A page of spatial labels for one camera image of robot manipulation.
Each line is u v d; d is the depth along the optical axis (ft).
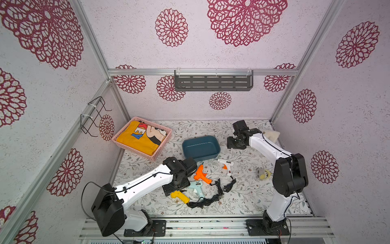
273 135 3.12
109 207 1.29
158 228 2.40
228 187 2.80
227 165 3.10
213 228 2.45
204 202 2.59
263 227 2.30
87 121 2.39
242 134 2.22
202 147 3.46
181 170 1.81
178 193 2.73
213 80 3.28
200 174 2.95
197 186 2.80
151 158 3.03
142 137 3.36
